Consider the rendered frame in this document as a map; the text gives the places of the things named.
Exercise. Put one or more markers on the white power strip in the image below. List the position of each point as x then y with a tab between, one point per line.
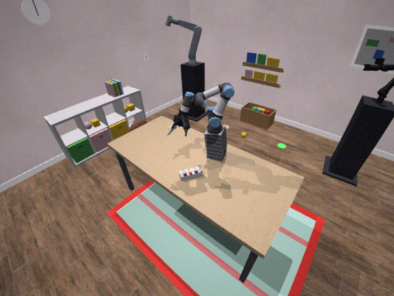
190	173

